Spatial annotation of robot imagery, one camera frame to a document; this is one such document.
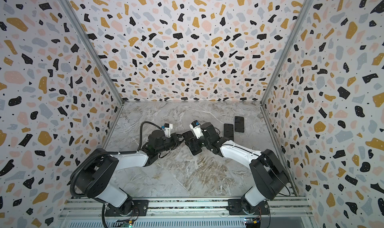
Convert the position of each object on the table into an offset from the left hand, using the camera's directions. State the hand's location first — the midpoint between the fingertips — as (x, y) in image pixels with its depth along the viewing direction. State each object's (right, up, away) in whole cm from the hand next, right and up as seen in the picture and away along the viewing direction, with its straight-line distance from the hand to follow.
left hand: (187, 134), depth 83 cm
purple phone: (+1, -1, +4) cm, 5 cm away
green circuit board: (-27, -40, -13) cm, 50 cm away
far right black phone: (+36, +4, +27) cm, 45 cm away
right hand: (0, -2, +2) cm, 2 cm away
